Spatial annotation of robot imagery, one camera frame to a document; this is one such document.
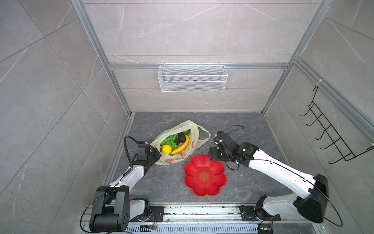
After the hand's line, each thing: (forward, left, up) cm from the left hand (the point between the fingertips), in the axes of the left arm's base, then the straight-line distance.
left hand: (159, 149), depth 90 cm
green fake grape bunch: (+6, -7, 0) cm, 9 cm away
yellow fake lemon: (+1, -4, -2) cm, 5 cm away
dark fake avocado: (+10, -14, -3) cm, 18 cm away
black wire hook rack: (-21, -83, +28) cm, 90 cm away
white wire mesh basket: (+43, -23, +23) cm, 53 cm away
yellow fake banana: (+5, -16, -4) cm, 18 cm away
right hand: (-9, -31, +10) cm, 34 cm away
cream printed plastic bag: (+10, -11, +8) cm, 17 cm away
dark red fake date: (+7, -11, -3) cm, 13 cm away
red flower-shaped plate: (-17, -28, -6) cm, 33 cm away
